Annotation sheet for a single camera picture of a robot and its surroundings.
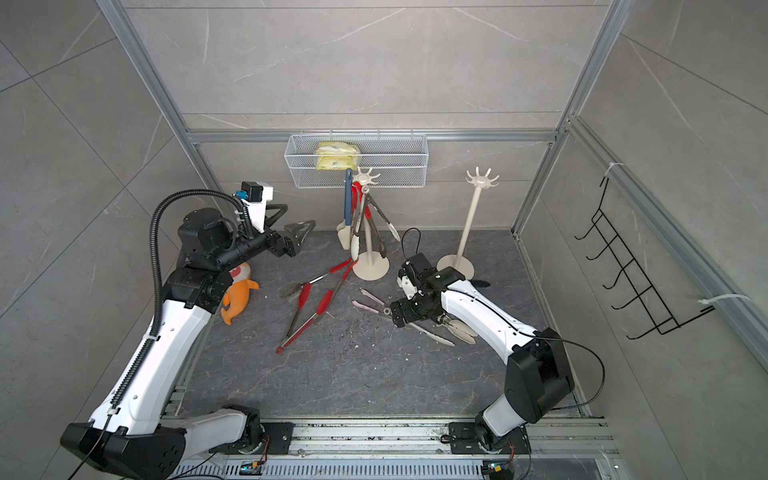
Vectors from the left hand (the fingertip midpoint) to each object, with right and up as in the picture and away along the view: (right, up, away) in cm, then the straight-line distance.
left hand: (297, 210), depth 63 cm
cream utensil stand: (+12, -14, +44) cm, 48 cm away
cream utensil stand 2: (+43, -12, +39) cm, 60 cm away
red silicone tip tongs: (-9, -24, +37) cm, 45 cm away
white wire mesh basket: (+23, +23, +37) cm, 49 cm away
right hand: (+26, -27, +20) cm, 42 cm away
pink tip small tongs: (+19, -28, +32) cm, 46 cm away
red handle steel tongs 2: (+4, -14, +46) cm, 48 cm away
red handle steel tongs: (+12, +5, +17) cm, 21 cm away
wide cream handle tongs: (+42, -33, +26) cm, 59 cm away
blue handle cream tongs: (+6, -1, +25) cm, 26 cm away
